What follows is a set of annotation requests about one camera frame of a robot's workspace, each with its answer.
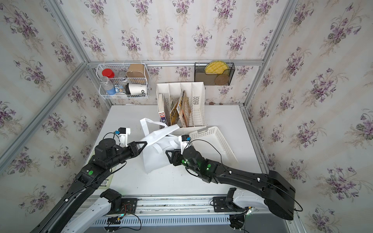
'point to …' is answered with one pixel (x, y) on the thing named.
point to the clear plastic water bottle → (109, 88)
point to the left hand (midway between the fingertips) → (149, 145)
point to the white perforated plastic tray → (210, 142)
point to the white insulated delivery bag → (158, 141)
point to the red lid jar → (108, 73)
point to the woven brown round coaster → (222, 79)
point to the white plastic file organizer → (168, 93)
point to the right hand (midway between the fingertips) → (170, 152)
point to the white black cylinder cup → (136, 89)
